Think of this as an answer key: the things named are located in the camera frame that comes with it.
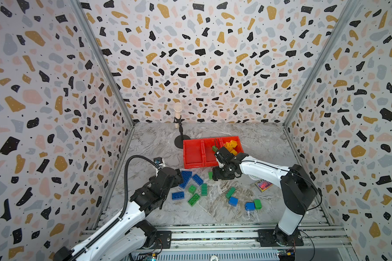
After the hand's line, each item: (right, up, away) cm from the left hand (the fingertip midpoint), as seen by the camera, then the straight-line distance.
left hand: (175, 171), depth 78 cm
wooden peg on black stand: (-4, +14, +31) cm, 34 cm away
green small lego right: (+42, -19, +6) cm, 46 cm away
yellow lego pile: (+31, +11, +28) cm, 43 cm away
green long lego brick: (+8, -17, +7) cm, 20 cm away
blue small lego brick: (+29, -18, +8) cm, 35 cm away
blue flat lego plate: (+3, -6, +15) cm, 17 cm away
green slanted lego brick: (+28, -13, +10) cm, 33 cm away
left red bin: (+7, +6, +27) cm, 29 cm away
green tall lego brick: (+14, -12, +10) cm, 21 cm away
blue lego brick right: (+37, -19, +5) cm, 42 cm away
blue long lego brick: (-1, -15, +8) cm, 17 cm away
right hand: (+20, -4, +10) cm, 23 cm away
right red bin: (+35, +10, +23) cm, 43 cm away
